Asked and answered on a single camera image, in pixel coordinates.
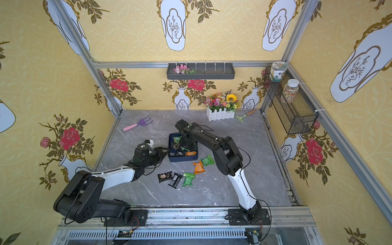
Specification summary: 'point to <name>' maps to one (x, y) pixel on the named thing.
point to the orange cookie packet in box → (191, 153)
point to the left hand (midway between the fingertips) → (165, 149)
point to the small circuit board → (125, 233)
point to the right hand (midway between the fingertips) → (188, 143)
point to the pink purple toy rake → (142, 121)
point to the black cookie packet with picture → (164, 176)
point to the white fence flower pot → (221, 106)
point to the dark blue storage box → (173, 157)
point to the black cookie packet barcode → (175, 180)
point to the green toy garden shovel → (240, 118)
